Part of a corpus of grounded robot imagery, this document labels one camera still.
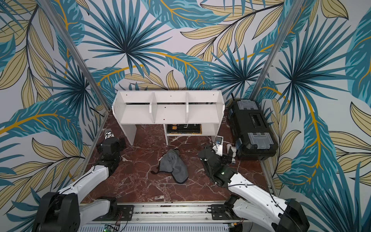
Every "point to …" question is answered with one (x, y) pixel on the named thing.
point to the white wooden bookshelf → (182, 112)
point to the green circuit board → (107, 230)
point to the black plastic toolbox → (254, 138)
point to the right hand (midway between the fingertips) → (222, 146)
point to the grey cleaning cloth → (170, 162)
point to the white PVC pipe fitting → (234, 150)
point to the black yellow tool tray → (184, 129)
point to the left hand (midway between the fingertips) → (112, 141)
